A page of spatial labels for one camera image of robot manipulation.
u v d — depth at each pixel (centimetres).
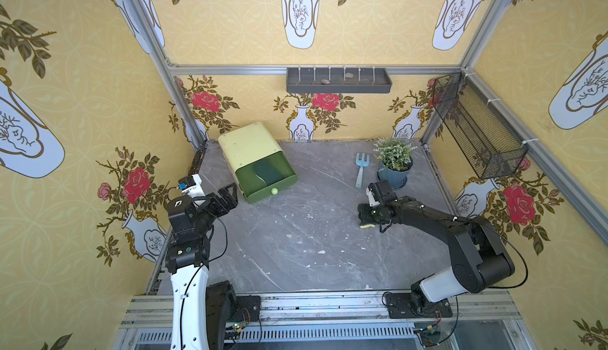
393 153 92
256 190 79
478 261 45
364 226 87
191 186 63
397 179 100
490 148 83
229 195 65
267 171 90
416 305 66
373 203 83
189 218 54
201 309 46
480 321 78
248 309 73
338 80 92
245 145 90
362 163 110
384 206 72
